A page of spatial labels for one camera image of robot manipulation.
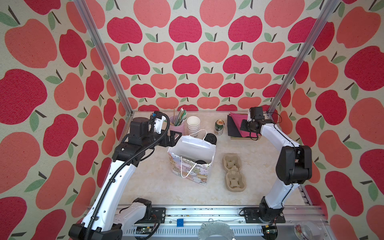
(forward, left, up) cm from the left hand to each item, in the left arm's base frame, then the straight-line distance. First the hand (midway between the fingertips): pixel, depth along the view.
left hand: (176, 133), depth 68 cm
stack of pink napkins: (+27, -38, -24) cm, 52 cm away
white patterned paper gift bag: (+1, -7, -26) cm, 27 cm away
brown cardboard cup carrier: (-11, -32, -29) cm, 45 cm away
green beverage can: (+24, -26, -21) cm, 41 cm away
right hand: (+20, -43, -18) cm, 51 cm away
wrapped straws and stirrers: (+24, -1, -14) cm, 28 cm away
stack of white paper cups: (+23, -8, -19) cm, 31 cm away
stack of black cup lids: (+16, -20, -26) cm, 37 cm away
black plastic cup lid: (-5, -12, -18) cm, 22 cm away
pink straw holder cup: (+19, 0, -19) cm, 27 cm away
